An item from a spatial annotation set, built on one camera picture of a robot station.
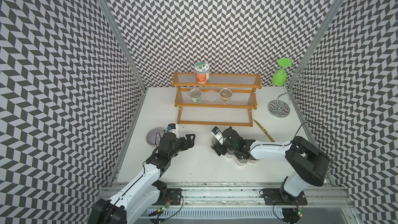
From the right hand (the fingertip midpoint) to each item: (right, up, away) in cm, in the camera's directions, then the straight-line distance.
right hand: (216, 143), depth 88 cm
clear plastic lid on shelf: (-3, +28, +5) cm, 29 cm away
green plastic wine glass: (+38, +39, +3) cm, 54 cm away
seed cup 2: (+6, -4, -8) cm, 11 cm away
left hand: (-15, +4, -4) cm, 17 cm away
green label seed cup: (-12, +28, 0) cm, 30 cm away
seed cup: (+5, +28, 0) cm, 29 cm away
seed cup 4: (+19, -8, -5) cm, 21 cm away
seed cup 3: (+12, -7, -10) cm, 17 cm away
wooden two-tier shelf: (+16, +17, +14) cm, 27 cm away
